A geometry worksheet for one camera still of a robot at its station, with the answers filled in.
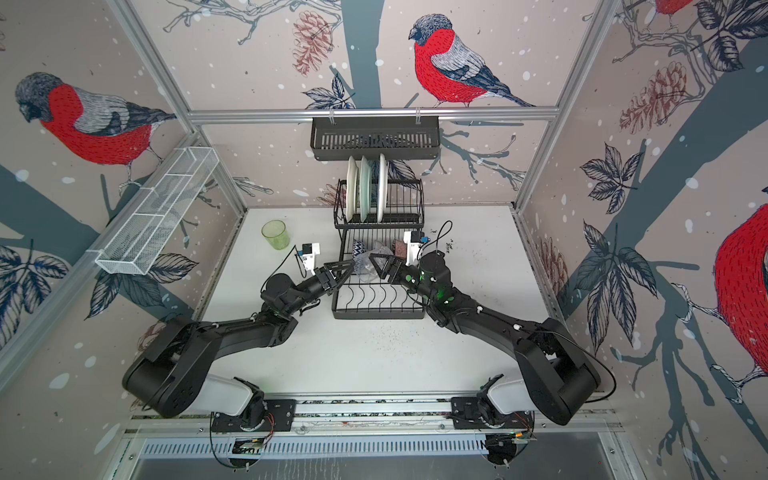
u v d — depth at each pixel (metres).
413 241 0.73
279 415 0.73
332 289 0.71
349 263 0.75
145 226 0.74
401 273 0.71
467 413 0.73
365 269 0.76
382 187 0.76
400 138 1.07
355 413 0.76
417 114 0.91
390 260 0.70
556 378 0.42
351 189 0.80
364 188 0.79
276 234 1.03
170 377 0.44
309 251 0.76
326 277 0.71
